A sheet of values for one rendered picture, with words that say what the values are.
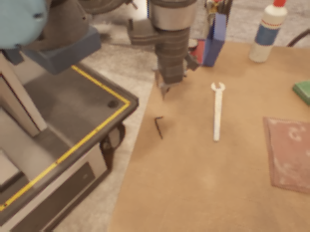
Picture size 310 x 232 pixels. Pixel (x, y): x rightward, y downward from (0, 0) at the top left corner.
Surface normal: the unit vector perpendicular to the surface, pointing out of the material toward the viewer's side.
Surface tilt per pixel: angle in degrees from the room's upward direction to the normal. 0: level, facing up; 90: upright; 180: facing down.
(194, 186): 0
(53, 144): 0
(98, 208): 0
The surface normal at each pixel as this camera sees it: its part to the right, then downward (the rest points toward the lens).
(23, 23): 0.14, 0.80
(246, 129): -0.01, -0.65
